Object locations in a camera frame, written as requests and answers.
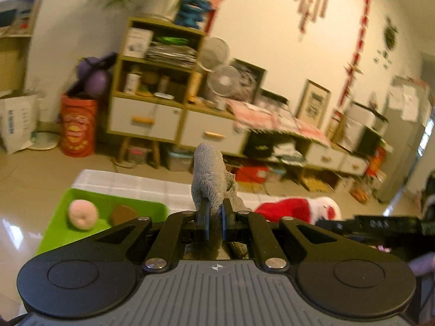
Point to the stack of papers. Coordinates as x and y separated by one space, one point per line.
171 56

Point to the red and white plush hat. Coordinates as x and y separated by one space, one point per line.
285 210

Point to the red paper wall strip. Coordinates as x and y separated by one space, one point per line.
360 40
217 0

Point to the grey refrigerator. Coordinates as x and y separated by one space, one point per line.
404 142

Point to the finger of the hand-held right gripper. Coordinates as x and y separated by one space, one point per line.
336 227

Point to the green plastic box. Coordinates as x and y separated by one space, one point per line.
57 231

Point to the purple ball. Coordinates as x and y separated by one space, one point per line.
98 82

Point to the wooden cabinet with white drawers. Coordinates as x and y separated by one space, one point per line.
149 115

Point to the brown felt disc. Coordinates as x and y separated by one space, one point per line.
123 215

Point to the white paper bag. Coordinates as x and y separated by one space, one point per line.
17 122

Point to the pink knitted ball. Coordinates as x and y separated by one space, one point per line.
83 214

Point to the dark purple bag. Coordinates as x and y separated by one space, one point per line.
88 66

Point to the pink fringed cloth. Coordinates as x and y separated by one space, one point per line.
272 122

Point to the white printed box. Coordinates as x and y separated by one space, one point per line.
137 42

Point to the white round fan base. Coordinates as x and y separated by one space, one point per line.
46 141

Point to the clear storage box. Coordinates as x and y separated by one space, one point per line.
139 155

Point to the framed cartoon picture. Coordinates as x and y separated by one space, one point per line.
314 103

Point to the framed cat picture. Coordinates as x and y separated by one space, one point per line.
248 79

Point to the blue plush toy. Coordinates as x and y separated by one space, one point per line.
193 12

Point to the white desk fan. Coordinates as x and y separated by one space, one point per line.
214 52
222 81

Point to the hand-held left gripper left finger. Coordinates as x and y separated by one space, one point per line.
205 220

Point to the teal lid storage box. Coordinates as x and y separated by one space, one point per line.
180 161

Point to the red cardboard box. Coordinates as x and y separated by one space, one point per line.
251 175

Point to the wooden wall shelf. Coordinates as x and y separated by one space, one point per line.
17 34

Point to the black bag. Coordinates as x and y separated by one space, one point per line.
259 146

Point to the low wooden stand with drawers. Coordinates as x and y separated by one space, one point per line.
326 156

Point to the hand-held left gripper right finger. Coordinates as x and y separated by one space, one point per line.
226 220

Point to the orange printed tub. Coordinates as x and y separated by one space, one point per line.
79 125

